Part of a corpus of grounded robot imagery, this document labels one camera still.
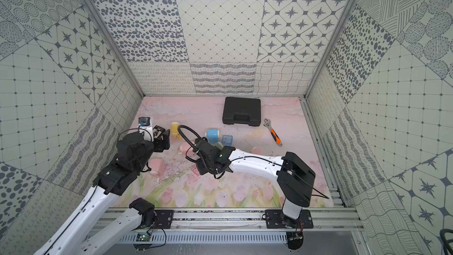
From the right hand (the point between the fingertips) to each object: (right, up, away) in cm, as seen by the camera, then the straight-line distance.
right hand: (203, 165), depth 81 cm
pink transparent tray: (-6, -5, +8) cm, 11 cm away
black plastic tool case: (+19, +25, +27) cm, 42 cm away
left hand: (-15, +18, -10) cm, 25 cm away
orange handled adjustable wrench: (+39, +11, +20) cm, 45 cm away
